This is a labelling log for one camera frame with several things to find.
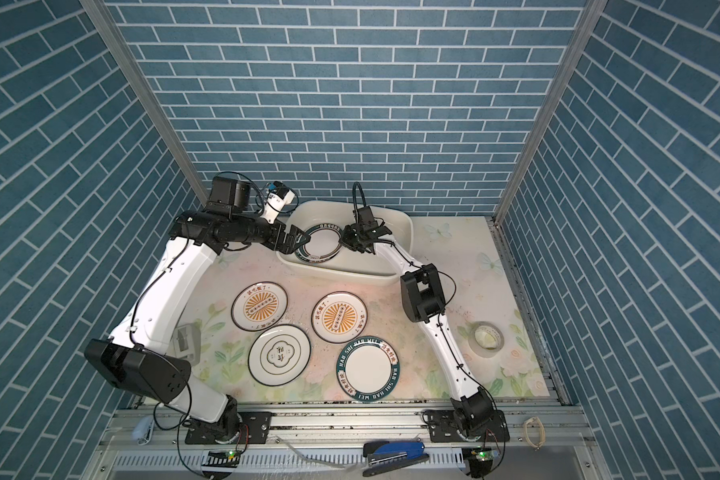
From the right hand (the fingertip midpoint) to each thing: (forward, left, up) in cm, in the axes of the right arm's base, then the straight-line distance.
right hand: (335, 237), depth 108 cm
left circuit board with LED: (-67, +17, -9) cm, 69 cm away
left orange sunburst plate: (-27, +22, -6) cm, 35 cm away
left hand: (-21, +3, +26) cm, 34 cm away
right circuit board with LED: (-62, -45, -9) cm, 77 cm away
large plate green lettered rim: (-43, -16, -6) cm, 47 cm away
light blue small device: (-63, +36, -2) cm, 73 cm away
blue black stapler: (-63, -22, -3) cm, 67 cm away
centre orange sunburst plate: (-28, -5, -6) cm, 30 cm away
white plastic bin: (-8, -6, -5) cm, 12 cm away
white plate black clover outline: (-42, +10, -5) cm, 43 cm away
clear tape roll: (-32, -51, -7) cm, 60 cm away
